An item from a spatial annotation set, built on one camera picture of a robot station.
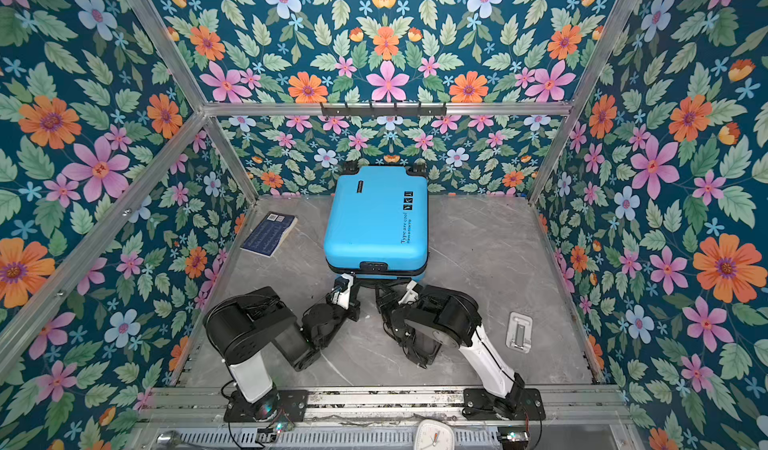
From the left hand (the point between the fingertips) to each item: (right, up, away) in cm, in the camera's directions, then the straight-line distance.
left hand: (362, 278), depth 86 cm
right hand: (+3, -3, +3) cm, 5 cm away
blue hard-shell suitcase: (+4, +17, +1) cm, 17 cm away
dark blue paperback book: (-38, +11, +19) cm, 44 cm away
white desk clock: (+19, -32, -19) cm, 42 cm away
